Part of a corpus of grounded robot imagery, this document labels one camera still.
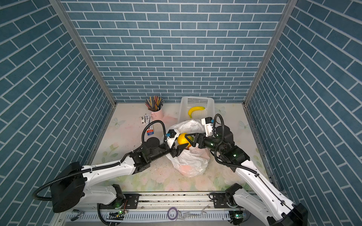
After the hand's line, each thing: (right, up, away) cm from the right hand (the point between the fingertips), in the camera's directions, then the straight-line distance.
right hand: (188, 134), depth 69 cm
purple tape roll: (-6, -41, 0) cm, 41 cm away
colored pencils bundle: (-25, +18, +33) cm, 45 cm away
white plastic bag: (+2, -16, +6) cm, 17 cm away
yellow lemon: (-3, -3, +1) cm, 5 cm away
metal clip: (-57, -40, +1) cm, 70 cm away
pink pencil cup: (-23, +9, +33) cm, 42 cm away
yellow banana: (+5, +15, +46) cm, 48 cm away
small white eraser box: (-35, +6, +38) cm, 52 cm away
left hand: (-2, -4, +5) cm, 6 cm away
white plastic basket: (0, +20, +46) cm, 51 cm away
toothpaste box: (-28, -1, +33) cm, 43 cm away
